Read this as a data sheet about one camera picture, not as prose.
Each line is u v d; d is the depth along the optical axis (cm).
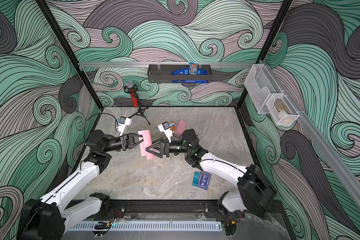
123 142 60
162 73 95
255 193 41
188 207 76
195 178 84
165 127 62
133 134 64
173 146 62
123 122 63
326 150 50
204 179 81
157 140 68
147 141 62
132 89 101
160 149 59
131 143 63
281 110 64
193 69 90
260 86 78
